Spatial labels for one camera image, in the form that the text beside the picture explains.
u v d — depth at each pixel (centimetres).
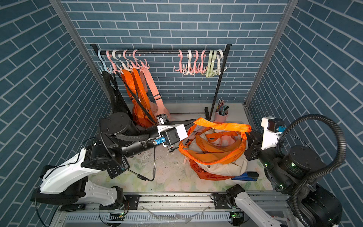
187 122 37
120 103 83
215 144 91
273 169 36
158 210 73
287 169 31
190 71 71
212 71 73
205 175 76
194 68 71
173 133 28
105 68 69
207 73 69
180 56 65
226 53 65
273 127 35
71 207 67
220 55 65
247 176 79
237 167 68
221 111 102
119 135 27
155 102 80
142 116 87
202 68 71
